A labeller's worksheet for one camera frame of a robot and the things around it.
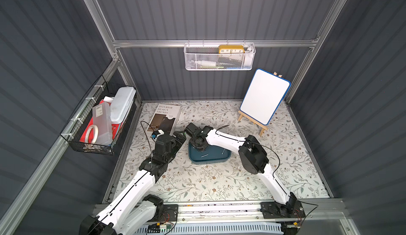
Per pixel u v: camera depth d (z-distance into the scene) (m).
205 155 0.91
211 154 0.92
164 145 0.59
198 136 0.72
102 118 0.69
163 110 1.12
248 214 0.74
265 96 0.88
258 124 0.98
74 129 0.61
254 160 0.58
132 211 0.56
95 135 0.62
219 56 0.90
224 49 0.87
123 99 0.76
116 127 0.70
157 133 0.73
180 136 0.72
